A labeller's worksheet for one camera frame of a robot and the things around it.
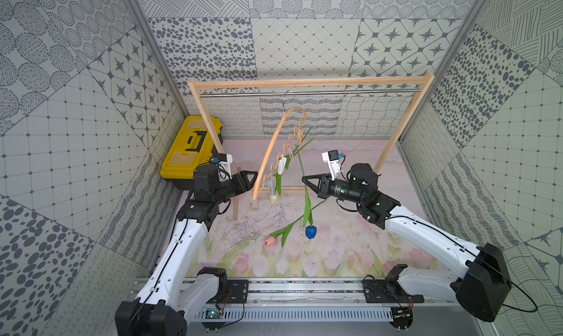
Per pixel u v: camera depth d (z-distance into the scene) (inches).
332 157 25.4
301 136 30.7
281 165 27.0
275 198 32.3
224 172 24.2
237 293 29.2
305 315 27.6
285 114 44.6
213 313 28.2
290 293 29.9
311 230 27.0
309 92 22.5
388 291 26.0
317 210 37.4
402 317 28.2
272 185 24.6
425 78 20.7
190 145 37.4
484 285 15.0
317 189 26.0
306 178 27.6
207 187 22.0
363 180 21.5
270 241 32.9
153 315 14.4
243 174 26.6
